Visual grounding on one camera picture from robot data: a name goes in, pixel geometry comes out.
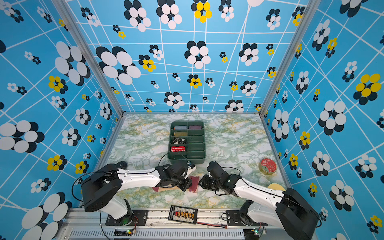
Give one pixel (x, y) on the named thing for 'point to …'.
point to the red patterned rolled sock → (178, 148)
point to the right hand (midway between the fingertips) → (200, 184)
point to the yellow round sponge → (276, 186)
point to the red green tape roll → (267, 166)
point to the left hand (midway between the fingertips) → (193, 185)
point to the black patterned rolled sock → (178, 141)
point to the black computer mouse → (122, 164)
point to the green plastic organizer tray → (187, 142)
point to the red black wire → (221, 225)
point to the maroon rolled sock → (195, 127)
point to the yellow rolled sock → (180, 134)
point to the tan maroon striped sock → (194, 187)
